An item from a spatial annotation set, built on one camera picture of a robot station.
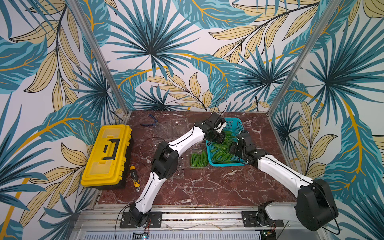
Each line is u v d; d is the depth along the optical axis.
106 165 0.74
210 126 0.72
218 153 0.95
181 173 0.88
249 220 0.73
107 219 0.75
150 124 1.11
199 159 0.92
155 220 0.73
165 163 0.56
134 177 0.86
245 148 0.65
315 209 0.42
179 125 1.13
